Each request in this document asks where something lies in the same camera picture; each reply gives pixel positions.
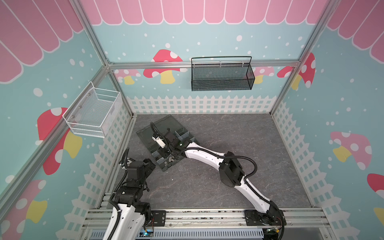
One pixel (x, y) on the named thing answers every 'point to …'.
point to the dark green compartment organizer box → (180, 131)
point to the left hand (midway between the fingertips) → (146, 167)
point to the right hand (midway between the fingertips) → (159, 147)
